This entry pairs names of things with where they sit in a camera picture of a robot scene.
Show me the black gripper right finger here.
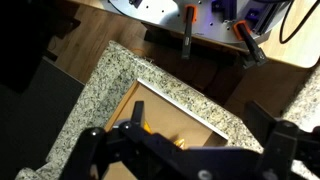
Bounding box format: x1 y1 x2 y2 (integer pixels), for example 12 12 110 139
247 101 320 180

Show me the round metal base plate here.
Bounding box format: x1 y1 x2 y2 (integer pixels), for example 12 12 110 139
99 0 291 44

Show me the black clamp orange head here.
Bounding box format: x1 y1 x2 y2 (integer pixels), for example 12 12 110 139
181 4 198 61
232 19 269 69

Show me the light wooden robot table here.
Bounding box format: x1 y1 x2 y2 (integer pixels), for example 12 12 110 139
71 0 320 69

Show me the brown cardboard cover box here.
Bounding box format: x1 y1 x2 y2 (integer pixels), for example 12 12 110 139
103 78 229 180

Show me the dark grey floor mat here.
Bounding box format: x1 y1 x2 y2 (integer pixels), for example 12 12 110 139
0 54 86 180

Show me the black cable on table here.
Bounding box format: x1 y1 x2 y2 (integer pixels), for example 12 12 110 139
279 0 320 45

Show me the blue plastic bracket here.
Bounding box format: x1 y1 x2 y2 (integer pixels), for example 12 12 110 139
211 0 234 21
244 8 264 28

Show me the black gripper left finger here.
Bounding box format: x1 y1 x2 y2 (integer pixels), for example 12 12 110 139
59 100 188 180

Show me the yellow orange snack packet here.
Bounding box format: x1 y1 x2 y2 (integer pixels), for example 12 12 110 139
172 137 187 150
143 121 153 135

